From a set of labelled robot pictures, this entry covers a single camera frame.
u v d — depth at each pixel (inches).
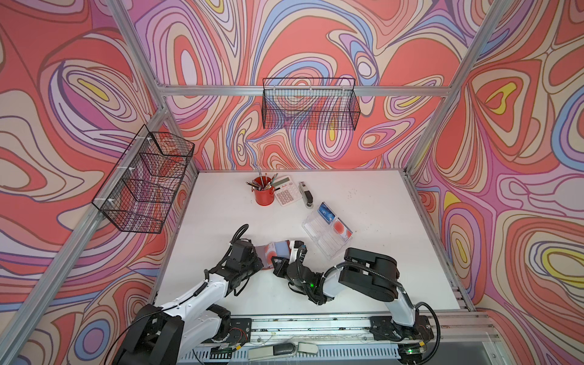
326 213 36.6
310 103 37.7
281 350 26.1
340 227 34.7
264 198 41.3
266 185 36.7
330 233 35.6
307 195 40.9
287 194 42.5
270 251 35.4
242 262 26.6
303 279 26.4
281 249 35.6
